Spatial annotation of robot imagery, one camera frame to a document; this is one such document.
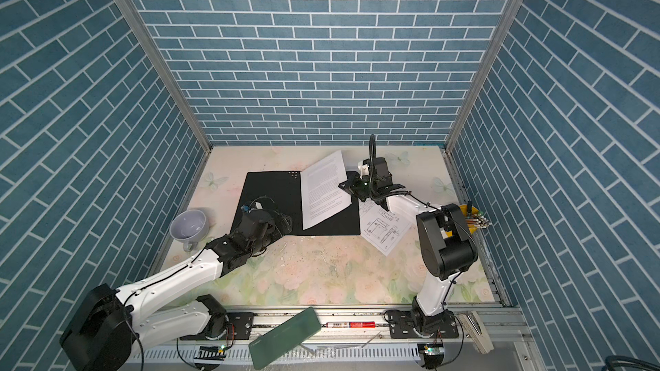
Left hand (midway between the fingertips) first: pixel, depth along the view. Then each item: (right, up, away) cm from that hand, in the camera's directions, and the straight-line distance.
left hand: (286, 225), depth 85 cm
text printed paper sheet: (+11, +9, +9) cm, 17 cm away
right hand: (+17, +14, +6) cm, 23 cm away
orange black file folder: (-6, +10, +23) cm, 26 cm away
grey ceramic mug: (-37, -2, +7) cm, 38 cm away
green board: (0, -29, -14) cm, 33 cm away
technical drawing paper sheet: (+33, -3, +10) cm, 35 cm away
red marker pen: (+21, -26, -11) cm, 36 cm away
